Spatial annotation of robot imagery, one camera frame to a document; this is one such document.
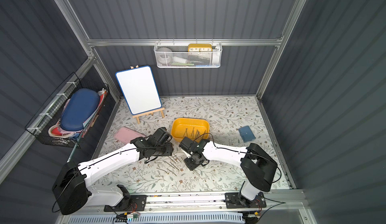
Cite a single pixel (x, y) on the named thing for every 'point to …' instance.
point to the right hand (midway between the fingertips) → (192, 162)
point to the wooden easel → (137, 116)
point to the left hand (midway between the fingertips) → (170, 150)
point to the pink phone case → (125, 135)
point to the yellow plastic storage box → (197, 129)
